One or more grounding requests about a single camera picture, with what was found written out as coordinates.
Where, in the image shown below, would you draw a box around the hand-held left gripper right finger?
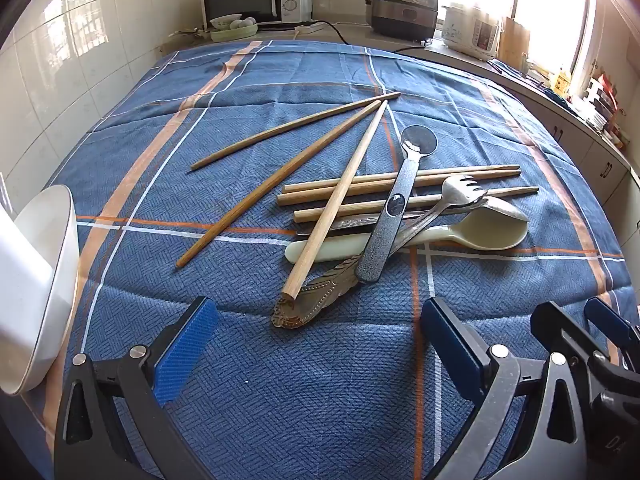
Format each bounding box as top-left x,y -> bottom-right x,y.
421,296 -> 589,480

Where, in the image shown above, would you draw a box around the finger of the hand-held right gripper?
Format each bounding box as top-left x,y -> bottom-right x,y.
585,296 -> 640,357
530,301 -> 627,377

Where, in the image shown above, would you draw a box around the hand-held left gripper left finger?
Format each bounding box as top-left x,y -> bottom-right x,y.
54,296 -> 221,480

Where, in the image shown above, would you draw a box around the cream plastic spoon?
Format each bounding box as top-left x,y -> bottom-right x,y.
285,209 -> 529,263

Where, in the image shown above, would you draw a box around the dark speckled metal spoon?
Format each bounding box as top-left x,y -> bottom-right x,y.
354,124 -> 438,283

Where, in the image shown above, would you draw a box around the engraved metal spoon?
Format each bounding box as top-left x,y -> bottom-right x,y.
295,196 -> 529,238

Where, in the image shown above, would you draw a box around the ornate metal fork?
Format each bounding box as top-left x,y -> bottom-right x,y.
271,175 -> 490,330

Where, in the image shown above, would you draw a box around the wooden chopstick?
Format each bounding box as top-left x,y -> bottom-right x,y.
190,91 -> 402,172
277,170 -> 522,207
293,186 -> 540,223
281,101 -> 390,302
176,100 -> 383,268
282,164 -> 522,195

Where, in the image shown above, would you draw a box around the white utensil holder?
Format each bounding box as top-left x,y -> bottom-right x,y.
0,207 -> 55,361

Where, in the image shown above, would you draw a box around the blue plaid tablecloth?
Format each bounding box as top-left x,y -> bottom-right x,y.
30,40 -> 636,480

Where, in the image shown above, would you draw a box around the white bowl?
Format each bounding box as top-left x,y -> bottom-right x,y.
0,184 -> 82,396

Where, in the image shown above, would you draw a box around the white kitchen counter cabinet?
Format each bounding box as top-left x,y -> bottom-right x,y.
160,20 -> 640,271

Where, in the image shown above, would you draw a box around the blue striped cloth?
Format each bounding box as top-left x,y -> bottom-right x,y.
487,59 -> 523,77

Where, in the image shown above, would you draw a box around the wooden cutting board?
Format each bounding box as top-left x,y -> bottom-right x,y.
500,16 -> 531,68

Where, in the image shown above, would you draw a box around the white pressure cooker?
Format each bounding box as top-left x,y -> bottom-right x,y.
441,2 -> 502,61

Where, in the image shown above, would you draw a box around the dark rice cooker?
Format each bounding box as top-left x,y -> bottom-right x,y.
366,0 -> 440,40

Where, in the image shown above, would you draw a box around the white microwave oven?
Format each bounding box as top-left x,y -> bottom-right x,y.
201,0 -> 313,31

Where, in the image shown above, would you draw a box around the black power cable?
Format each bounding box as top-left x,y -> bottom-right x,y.
310,20 -> 436,56

